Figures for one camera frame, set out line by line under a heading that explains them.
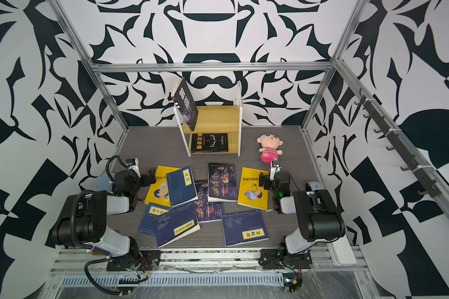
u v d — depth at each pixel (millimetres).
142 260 725
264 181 880
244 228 817
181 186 922
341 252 720
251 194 913
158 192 915
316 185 848
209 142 1055
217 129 912
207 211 853
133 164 823
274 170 818
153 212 851
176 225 810
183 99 836
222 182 937
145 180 848
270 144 1048
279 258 739
